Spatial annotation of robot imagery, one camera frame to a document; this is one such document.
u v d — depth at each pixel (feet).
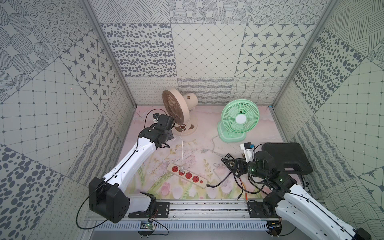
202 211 2.47
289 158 2.88
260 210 2.39
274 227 2.37
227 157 2.97
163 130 1.96
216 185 2.55
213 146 3.22
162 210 2.41
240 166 2.21
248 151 2.29
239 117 2.70
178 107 2.64
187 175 2.71
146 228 2.30
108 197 1.26
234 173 2.21
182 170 2.73
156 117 2.25
